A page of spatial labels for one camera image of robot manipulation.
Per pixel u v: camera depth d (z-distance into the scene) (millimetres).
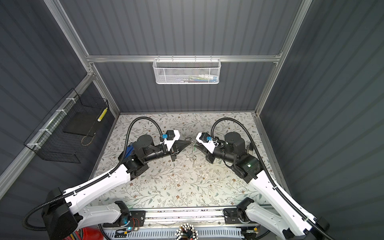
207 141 539
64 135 721
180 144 615
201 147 568
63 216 378
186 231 562
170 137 535
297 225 385
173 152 586
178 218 754
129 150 963
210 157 570
